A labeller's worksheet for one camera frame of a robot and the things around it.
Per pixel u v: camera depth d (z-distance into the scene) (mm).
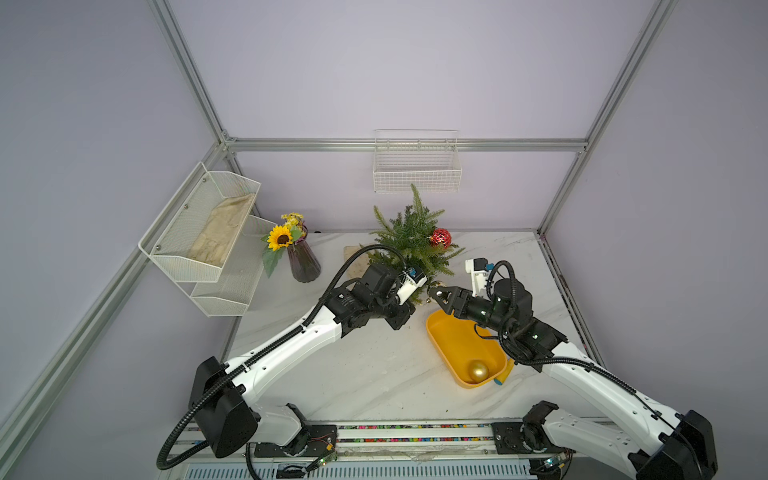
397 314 660
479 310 648
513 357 555
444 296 692
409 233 709
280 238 860
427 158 939
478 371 813
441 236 700
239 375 411
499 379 815
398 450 731
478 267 663
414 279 649
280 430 604
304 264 992
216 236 787
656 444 397
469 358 874
